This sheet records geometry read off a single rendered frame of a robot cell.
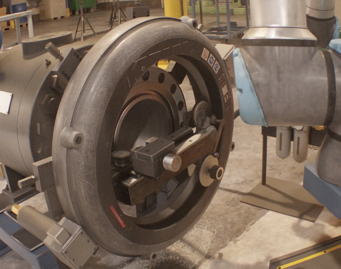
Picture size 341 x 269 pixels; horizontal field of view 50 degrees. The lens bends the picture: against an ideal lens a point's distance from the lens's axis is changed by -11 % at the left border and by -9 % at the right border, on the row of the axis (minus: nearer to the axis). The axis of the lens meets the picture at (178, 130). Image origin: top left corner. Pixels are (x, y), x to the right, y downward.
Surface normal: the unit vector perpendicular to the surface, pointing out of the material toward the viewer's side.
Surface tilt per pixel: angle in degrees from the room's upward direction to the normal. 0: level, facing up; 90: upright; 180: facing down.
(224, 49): 22
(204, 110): 90
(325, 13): 110
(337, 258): 0
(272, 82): 73
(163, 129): 80
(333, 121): 129
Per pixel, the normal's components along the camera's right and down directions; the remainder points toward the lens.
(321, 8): -0.17, 0.69
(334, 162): -0.85, -0.10
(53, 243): -0.29, -0.73
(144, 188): 0.79, 0.18
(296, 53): 0.15, 0.20
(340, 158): -0.72, -0.04
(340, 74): -0.15, -0.22
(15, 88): -0.52, -0.32
